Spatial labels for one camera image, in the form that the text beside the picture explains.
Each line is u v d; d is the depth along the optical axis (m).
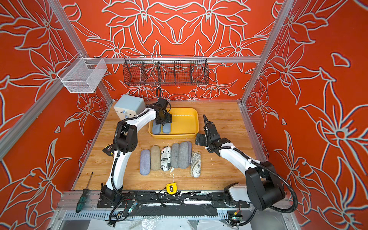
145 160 0.85
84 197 0.73
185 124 1.05
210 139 0.67
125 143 0.60
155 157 0.85
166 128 0.99
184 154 0.83
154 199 0.74
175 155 0.86
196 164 0.83
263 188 0.41
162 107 0.84
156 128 1.00
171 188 0.76
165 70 1.00
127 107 0.95
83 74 0.92
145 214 0.70
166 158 0.84
